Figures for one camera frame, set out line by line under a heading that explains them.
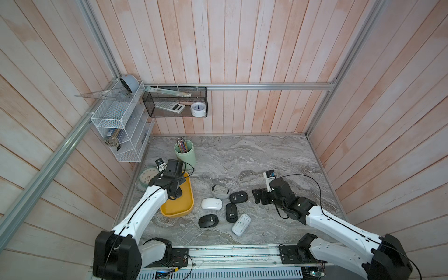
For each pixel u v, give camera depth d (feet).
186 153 3.02
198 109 3.11
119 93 2.82
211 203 2.85
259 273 2.30
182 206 2.87
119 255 1.27
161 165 2.38
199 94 3.03
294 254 2.38
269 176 2.40
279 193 2.03
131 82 2.74
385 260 1.29
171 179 2.05
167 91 2.99
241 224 2.63
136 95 2.87
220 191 2.95
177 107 3.21
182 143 3.07
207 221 2.69
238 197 2.90
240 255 2.46
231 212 2.80
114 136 2.50
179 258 2.40
